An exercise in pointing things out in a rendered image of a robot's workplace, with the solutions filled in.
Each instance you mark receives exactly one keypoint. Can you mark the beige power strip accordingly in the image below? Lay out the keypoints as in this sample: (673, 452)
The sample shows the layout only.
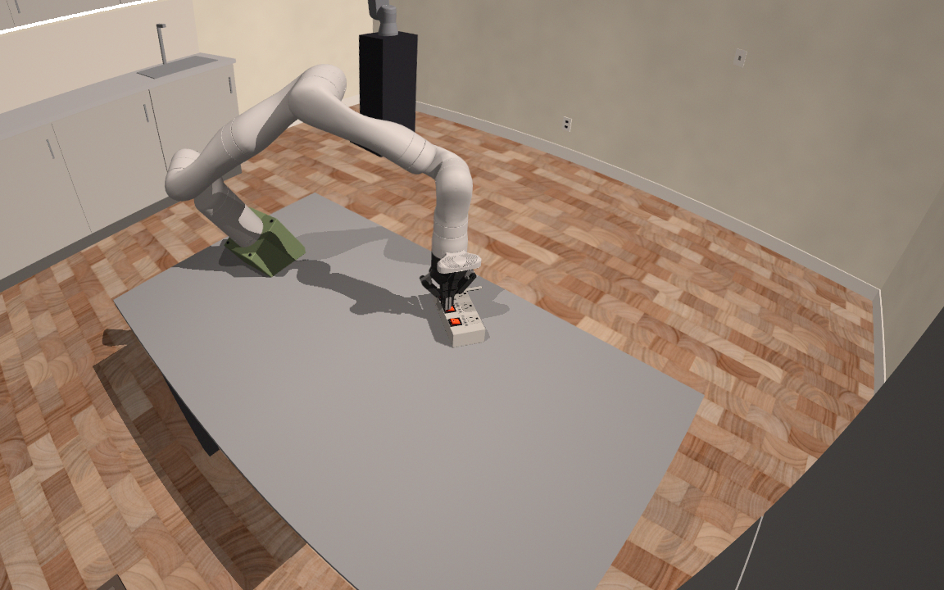
(462, 322)

